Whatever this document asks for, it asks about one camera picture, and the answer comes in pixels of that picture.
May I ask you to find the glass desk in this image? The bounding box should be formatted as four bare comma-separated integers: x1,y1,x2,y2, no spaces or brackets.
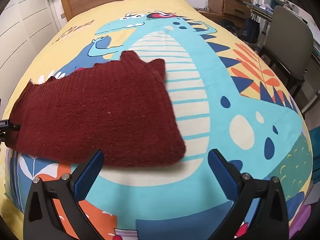
243,0,320,61

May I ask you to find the dark bag on floor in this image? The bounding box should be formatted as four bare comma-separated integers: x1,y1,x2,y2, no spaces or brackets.
242,14,260,43

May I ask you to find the grey chair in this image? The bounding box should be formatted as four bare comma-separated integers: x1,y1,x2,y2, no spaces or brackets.
259,5,313,98

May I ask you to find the dark red knitted sweater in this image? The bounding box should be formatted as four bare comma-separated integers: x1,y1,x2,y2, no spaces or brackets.
4,51,185,167

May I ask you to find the yellow dinosaur bed cover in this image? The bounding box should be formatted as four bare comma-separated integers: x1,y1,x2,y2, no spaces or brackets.
1,0,313,239

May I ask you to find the wooden drawer cabinet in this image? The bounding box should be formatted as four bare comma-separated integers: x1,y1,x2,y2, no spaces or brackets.
197,0,251,29

